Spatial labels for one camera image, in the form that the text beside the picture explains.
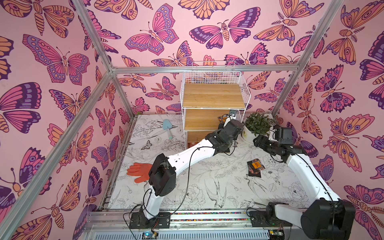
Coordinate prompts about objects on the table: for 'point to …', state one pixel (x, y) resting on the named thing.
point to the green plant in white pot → (256, 125)
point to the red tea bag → (252, 171)
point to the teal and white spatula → (167, 125)
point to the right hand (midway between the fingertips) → (256, 141)
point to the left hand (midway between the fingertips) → (233, 125)
